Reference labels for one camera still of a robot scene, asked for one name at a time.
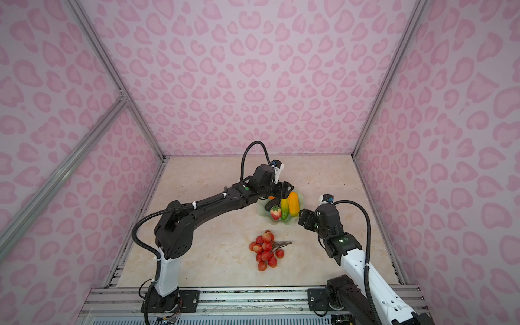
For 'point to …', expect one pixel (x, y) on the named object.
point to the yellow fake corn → (294, 204)
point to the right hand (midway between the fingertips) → (306, 213)
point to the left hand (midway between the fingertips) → (290, 182)
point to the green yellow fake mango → (284, 208)
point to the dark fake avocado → (275, 202)
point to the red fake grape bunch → (267, 250)
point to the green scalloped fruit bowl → (290, 219)
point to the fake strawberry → (275, 212)
